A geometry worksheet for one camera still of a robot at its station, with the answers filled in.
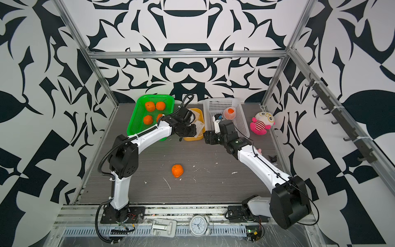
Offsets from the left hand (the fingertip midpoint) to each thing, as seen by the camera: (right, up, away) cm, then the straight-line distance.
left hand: (195, 129), depth 93 cm
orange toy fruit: (-32, +16, +19) cm, 41 cm away
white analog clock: (+2, -41, -24) cm, 47 cm away
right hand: (+8, 0, -9) cm, 12 cm away
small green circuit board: (+27, -46, -22) cm, 57 cm away
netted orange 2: (+23, +10, +10) cm, 27 cm away
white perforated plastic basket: (+14, +17, +30) cm, 37 cm away
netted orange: (-25, +16, +19) cm, 35 cm away
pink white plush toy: (+43, +4, +9) cm, 45 cm away
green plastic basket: (-38, +7, +15) cm, 41 cm away
